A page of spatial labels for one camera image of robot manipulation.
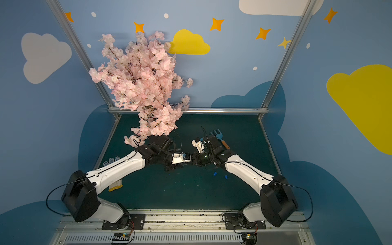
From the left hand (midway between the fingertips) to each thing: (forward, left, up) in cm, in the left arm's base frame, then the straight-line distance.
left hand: (182, 160), depth 82 cm
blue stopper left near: (-2, -19, -12) cm, 23 cm away
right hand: (-2, -4, +3) cm, 5 cm away
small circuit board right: (-33, -35, -16) cm, 51 cm away
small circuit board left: (-35, +28, -16) cm, 48 cm away
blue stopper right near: (-4, -26, -13) cm, 30 cm away
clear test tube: (-5, -2, +14) cm, 15 cm away
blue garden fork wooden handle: (+29, -24, -14) cm, 40 cm away
